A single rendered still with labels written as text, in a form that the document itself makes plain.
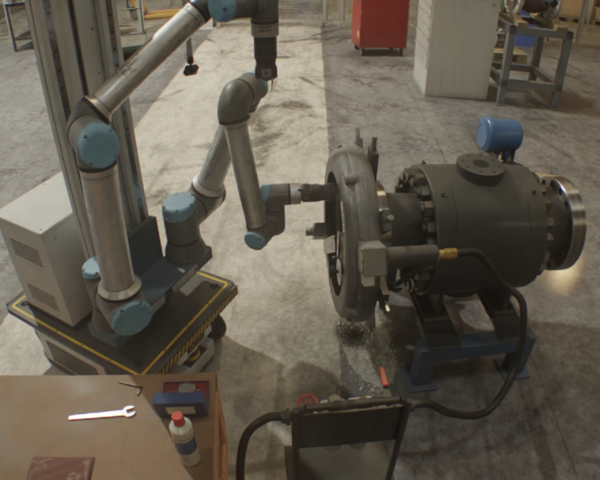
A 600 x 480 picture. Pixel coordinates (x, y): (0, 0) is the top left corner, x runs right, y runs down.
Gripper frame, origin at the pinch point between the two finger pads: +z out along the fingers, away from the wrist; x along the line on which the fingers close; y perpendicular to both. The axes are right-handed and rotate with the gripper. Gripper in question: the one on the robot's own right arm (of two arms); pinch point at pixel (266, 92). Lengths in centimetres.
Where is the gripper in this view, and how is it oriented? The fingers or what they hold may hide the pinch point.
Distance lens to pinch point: 177.7
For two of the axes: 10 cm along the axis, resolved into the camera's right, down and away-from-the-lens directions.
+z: 0.0, 8.2, 5.8
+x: 10.0, -0.5, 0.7
